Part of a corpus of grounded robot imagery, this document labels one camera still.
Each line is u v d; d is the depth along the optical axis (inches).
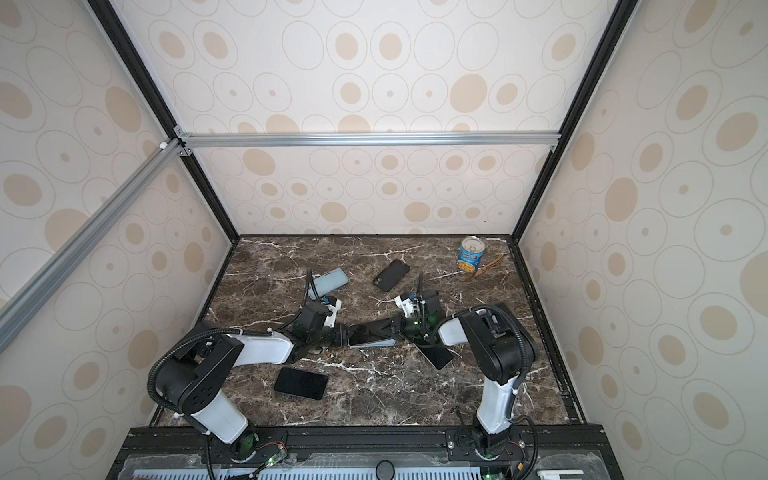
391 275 43.0
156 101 32.0
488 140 64.1
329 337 32.3
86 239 24.5
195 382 17.8
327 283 42.5
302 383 34.4
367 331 41.9
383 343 35.1
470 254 40.5
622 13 26.6
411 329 32.8
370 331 41.9
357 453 28.7
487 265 44.3
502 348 19.7
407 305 35.3
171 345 34.6
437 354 36.5
